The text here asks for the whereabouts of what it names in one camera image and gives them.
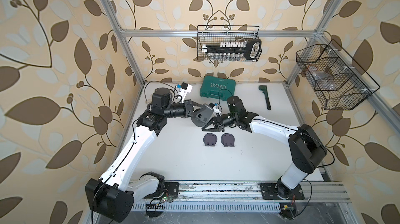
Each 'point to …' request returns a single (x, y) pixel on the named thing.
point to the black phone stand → (203, 116)
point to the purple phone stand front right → (227, 140)
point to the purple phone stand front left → (210, 139)
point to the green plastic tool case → (217, 87)
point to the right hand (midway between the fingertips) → (203, 130)
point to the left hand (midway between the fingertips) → (202, 105)
